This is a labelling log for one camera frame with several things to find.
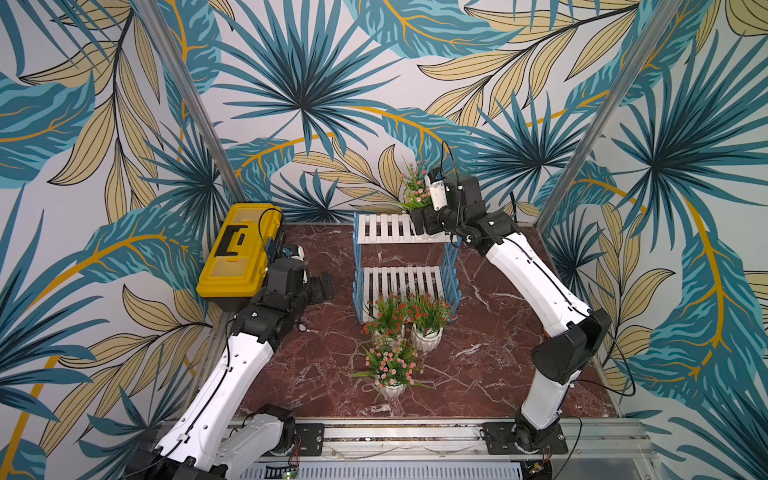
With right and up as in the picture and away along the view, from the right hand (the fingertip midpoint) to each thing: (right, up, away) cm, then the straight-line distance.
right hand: (429, 207), depth 78 cm
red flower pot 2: (0, -28, 0) cm, 28 cm away
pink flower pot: (-10, -39, -7) cm, 41 cm away
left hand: (-29, -20, -2) cm, 35 cm away
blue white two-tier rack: (-9, -14, +31) cm, 36 cm away
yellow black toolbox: (-54, -15, +7) cm, 57 cm away
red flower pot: (-11, -30, +3) cm, 32 cm away
